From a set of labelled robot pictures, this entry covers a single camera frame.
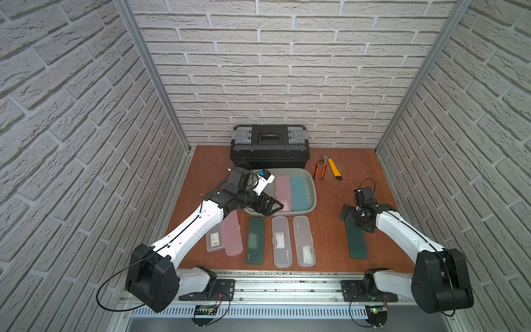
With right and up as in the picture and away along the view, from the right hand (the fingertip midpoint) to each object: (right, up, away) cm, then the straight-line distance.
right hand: (354, 218), depth 88 cm
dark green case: (0, -9, -3) cm, 9 cm away
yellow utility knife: (-1, +20, +21) cm, 29 cm away
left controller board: (-61, -29, -16) cm, 69 cm away
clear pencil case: (-23, -9, -2) cm, 25 cm away
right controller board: (+1, -29, -18) cm, 34 cm away
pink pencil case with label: (-31, +10, +13) cm, 35 cm away
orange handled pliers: (-7, +26, +25) cm, 37 cm away
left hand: (-34, +10, -13) cm, 38 cm away
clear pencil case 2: (-32, -12, -7) cm, 35 cm away
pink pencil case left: (-54, -5, -1) cm, 54 cm away
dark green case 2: (-43, -9, -4) cm, 44 cm away
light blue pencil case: (-23, +10, +10) cm, 27 cm away
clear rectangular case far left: (-60, -8, -5) cm, 61 cm away
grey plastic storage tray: (-37, +11, +13) cm, 41 cm away
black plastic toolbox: (-37, +33, +10) cm, 51 cm away
